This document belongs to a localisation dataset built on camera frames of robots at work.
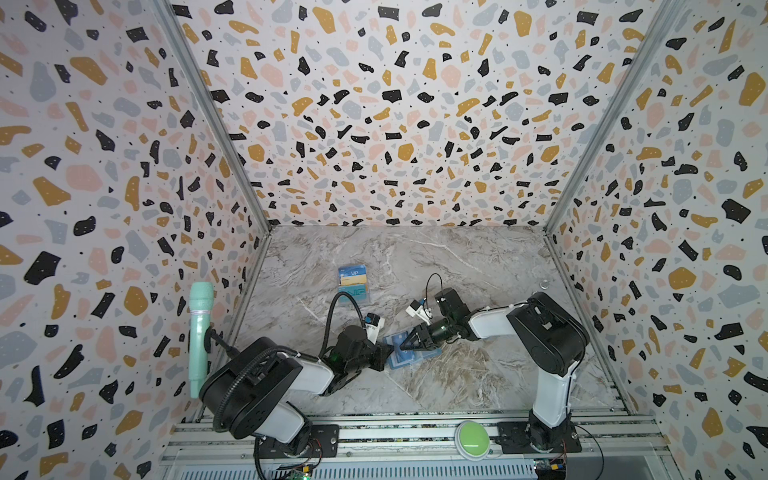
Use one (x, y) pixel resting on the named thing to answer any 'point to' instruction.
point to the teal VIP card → (357, 291)
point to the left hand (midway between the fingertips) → (402, 349)
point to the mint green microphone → (201, 304)
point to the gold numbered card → (354, 279)
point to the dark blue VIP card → (354, 270)
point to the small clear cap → (544, 284)
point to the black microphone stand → (218, 340)
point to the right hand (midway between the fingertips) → (410, 350)
